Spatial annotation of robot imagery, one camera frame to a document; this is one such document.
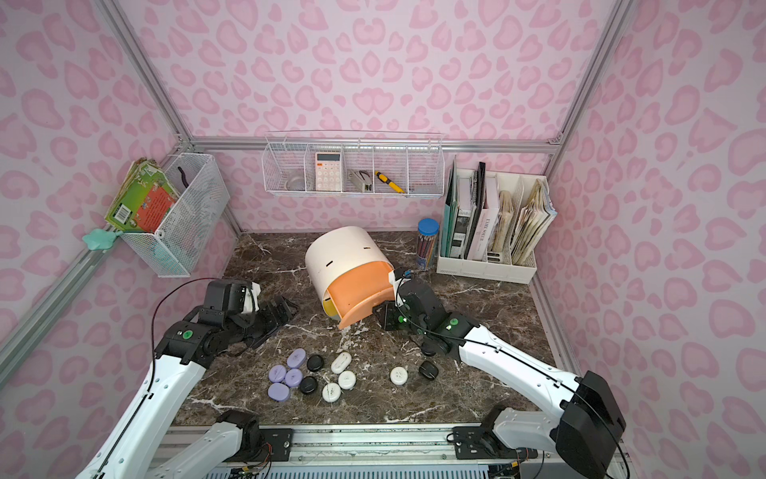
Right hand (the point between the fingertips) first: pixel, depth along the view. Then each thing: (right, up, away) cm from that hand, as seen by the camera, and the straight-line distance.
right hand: (373, 310), depth 75 cm
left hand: (-21, 0, -2) cm, 21 cm away
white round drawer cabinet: (-7, +10, +3) cm, 12 cm away
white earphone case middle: (-8, -20, +7) cm, 23 cm away
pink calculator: (-16, +41, +20) cm, 48 cm away
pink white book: (+34, +24, +17) cm, 45 cm away
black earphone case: (-18, -17, +11) cm, 27 cm away
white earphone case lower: (-12, -23, +5) cm, 26 cm away
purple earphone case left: (-27, -19, +8) cm, 35 cm away
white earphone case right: (+6, -19, +7) cm, 21 cm away
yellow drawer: (-11, 0, +1) cm, 11 cm away
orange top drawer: (-5, +4, +2) cm, 7 cm away
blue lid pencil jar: (+16, +18, +22) cm, 32 cm away
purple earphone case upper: (-23, -16, +11) cm, 30 cm away
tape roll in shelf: (-26, +37, +20) cm, 50 cm away
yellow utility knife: (+4, +37, +22) cm, 43 cm away
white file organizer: (+39, +23, +21) cm, 50 cm away
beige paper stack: (+48, +24, +16) cm, 56 cm away
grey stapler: (-5, +39, +21) cm, 44 cm away
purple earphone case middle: (-22, -20, +7) cm, 31 cm away
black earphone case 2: (-18, -22, +7) cm, 29 cm away
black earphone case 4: (+15, -18, +8) cm, 25 cm away
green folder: (+22, +23, +15) cm, 35 cm away
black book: (+30, +30, +11) cm, 44 cm away
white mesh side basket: (-47, +15, -3) cm, 50 cm away
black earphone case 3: (+12, -3, -20) cm, 24 cm away
